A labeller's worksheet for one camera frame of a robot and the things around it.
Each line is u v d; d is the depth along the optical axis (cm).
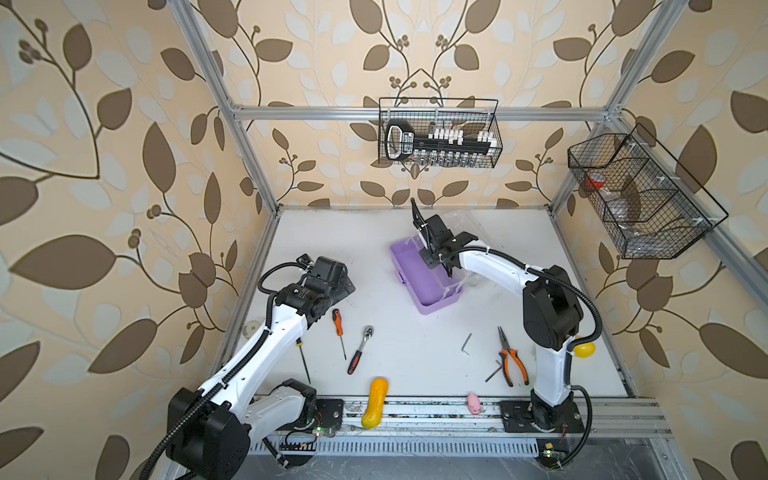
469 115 91
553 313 51
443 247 70
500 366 82
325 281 61
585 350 81
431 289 95
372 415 71
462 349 85
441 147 83
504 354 83
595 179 89
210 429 38
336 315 91
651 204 73
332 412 74
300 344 87
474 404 75
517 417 73
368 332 87
